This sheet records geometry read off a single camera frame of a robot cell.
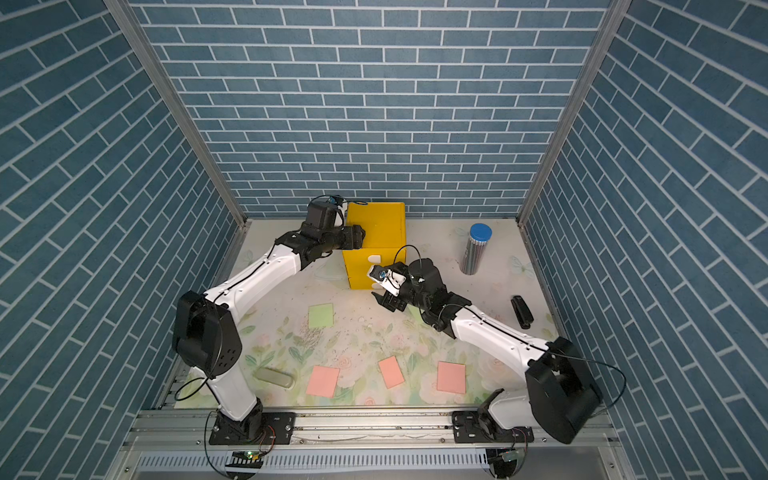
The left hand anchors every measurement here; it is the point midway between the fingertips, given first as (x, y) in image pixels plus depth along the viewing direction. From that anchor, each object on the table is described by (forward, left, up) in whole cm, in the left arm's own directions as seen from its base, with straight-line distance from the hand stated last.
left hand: (363, 233), depth 88 cm
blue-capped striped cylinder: (0, -35, -6) cm, 35 cm away
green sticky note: (-16, +14, -23) cm, 31 cm away
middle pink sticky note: (-33, -9, -21) cm, 40 cm away
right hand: (-14, -7, -3) cm, 16 cm away
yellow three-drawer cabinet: (-1, -7, 0) cm, 7 cm away
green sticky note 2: (-16, -16, -20) cm, 30 cm away
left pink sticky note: (-35, +10, -23) cm, 43 cm away
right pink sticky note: (-34, -26, -22) cm, 48 cm away
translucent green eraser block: (-36, +21, -19) cm, 46 cm away
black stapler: (-16, -50, -18) cm, 55 cm away
